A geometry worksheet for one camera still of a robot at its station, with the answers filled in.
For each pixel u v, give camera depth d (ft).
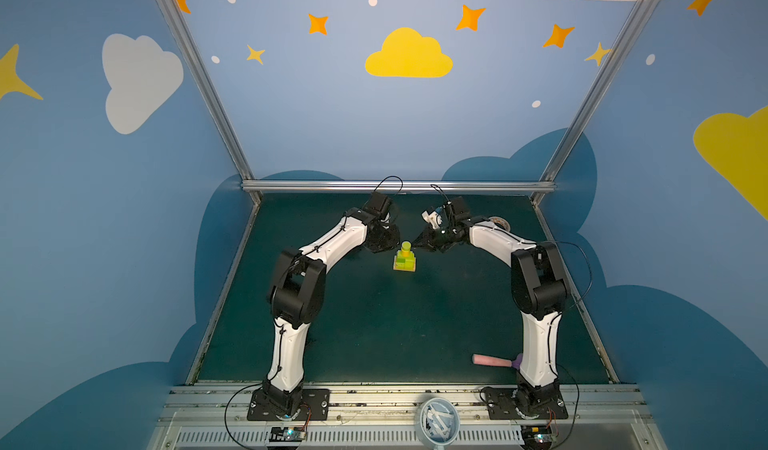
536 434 2.35
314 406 2.45
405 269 3.23
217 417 2.44
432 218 3.06
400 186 2.78
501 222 3.71
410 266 3.24
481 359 2.62
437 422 2.34
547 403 2.25
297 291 1.76
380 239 2.69
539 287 1.82
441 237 2.87
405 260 3.22
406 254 3.18
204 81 2.81
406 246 3.13
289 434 2.31
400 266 3.23
